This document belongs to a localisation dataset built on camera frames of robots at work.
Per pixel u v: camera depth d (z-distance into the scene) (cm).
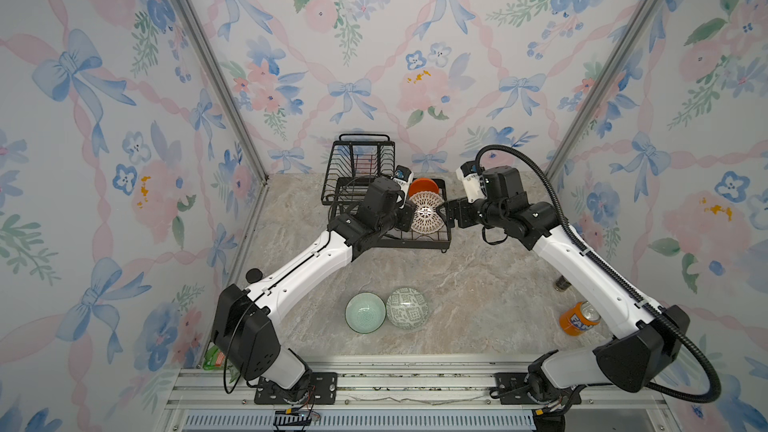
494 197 59
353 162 106
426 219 80
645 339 39
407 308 86
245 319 41
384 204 57
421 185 107
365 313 85
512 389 72
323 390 74
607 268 45
